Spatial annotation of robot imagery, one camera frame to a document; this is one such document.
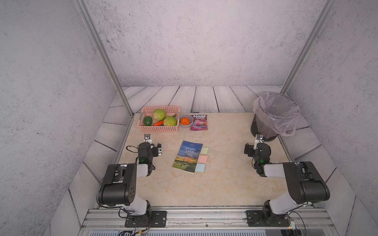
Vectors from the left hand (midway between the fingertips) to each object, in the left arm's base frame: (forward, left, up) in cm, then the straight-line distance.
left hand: (152, 143), depth 95 cm
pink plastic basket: (+33, +9, -3) cm, 34 cm away
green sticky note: (-3, -33, -5) cm, 34 cm away
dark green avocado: (+23, +8, -3) cm, 24 cm away
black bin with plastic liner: (+14, -81, +9) cm, 82 cm away
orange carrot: (+20, -1, -4) cm, 21 cm away
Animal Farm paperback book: (-6, -22, -7) cm, 24 cm away
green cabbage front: (+19, -10, 0) cm, 21 cm away
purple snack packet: (+21, -31, -4) cm, 37 cm away
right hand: (-2, -66, +1) cm, 66 cm away
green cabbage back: (+25, -1, +1) cm, 25 cm away
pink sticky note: (-9, -31, -5) cm, 33 cm away
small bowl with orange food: (+20, -21, 0) cm, 29 cm away
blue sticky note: (-15, -29, -5) cm, 33 cm away
